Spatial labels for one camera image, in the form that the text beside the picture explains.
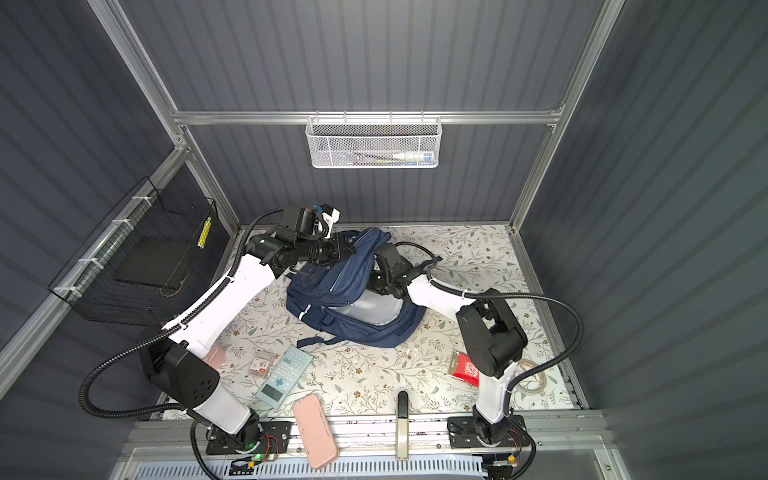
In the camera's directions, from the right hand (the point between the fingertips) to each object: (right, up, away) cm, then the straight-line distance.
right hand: (360, 280), depth 90 cm
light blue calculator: (-20, -26, -8) cm, 34 cm away
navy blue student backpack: (-5, -4, -14) cm, 16 cm away
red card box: (+30, -24, -6) cm, 39 cm away
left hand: (+1, +9, -13) cm, 16 cm away
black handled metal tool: (+12, -35, -18) cm, 41 cm away
